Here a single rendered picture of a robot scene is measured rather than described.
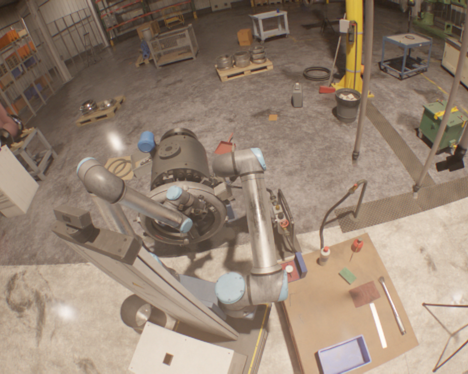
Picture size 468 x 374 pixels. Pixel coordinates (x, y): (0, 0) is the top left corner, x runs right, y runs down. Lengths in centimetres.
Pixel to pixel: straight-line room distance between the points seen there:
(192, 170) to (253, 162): 112
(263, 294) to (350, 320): 84
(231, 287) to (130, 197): 59
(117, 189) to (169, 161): 127
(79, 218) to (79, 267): 281
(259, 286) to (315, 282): 77
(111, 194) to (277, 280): 80
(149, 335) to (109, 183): 95
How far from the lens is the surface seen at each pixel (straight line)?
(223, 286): 118
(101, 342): 287
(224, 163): 116
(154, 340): 158
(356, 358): 181
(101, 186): 103
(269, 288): 116
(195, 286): 152
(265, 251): 114
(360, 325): 184
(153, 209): 120
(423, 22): 1255
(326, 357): 177
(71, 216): 67
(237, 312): 134
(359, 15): 436
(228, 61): 570
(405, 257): 269
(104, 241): 67
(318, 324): 179
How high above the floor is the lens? 223
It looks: 47 degrees down
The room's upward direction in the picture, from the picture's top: 16 degrees counter-clockwise
